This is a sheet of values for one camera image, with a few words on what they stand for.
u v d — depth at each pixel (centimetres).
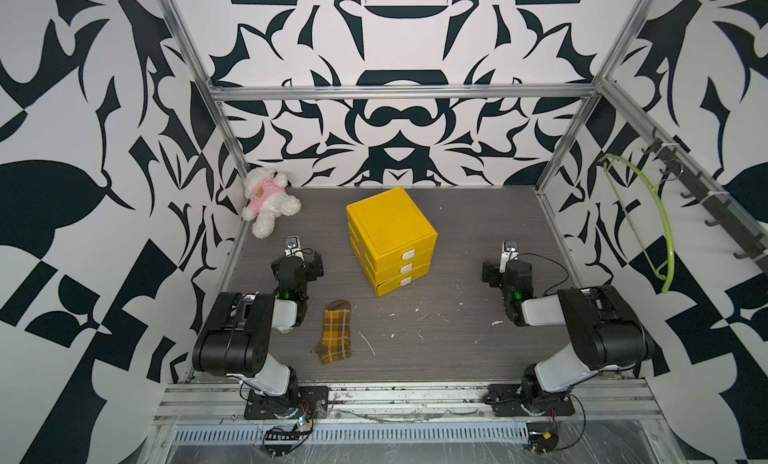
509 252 83
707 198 59
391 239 79
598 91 90
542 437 71
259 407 73
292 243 81
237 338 47
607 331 47
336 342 83
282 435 73
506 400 74
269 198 105
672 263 66
